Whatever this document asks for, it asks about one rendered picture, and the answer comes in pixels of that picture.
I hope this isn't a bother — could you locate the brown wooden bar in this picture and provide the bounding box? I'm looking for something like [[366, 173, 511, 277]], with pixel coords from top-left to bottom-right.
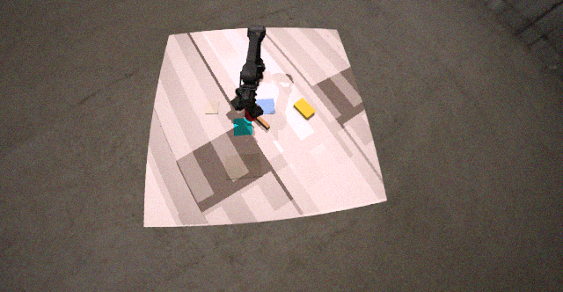
[[256, 116, 270, 130]]

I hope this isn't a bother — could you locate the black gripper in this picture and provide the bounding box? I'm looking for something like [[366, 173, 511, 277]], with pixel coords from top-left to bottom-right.
[[236, 88, 264, 119]]

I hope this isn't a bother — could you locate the yellow rectangular block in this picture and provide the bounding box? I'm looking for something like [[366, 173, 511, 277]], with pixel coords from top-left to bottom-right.
[[293, 99, 316, 120]]

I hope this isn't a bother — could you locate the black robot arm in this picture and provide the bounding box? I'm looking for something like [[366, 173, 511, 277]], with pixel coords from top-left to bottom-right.
[[231, 25, 266, 111]]

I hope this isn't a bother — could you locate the dark red cup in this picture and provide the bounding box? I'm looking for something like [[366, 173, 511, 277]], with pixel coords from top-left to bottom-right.
[[245, 109, 257, 121]]

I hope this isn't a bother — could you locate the beige flat block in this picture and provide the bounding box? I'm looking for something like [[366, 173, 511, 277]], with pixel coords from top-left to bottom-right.
[[225, 153, 262, 180]]

